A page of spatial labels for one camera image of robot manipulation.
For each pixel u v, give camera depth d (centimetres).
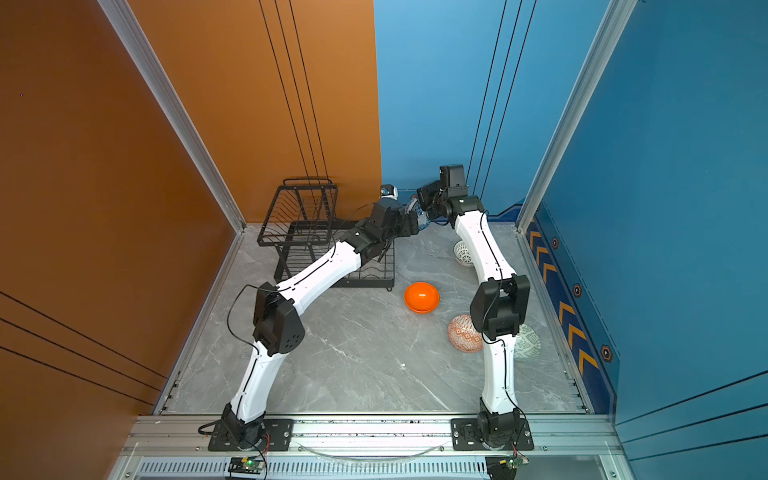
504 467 71
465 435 72
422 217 87
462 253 109
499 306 56
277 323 56
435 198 78
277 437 74
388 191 77
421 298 95
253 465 70
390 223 69
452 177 70
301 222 112
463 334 89
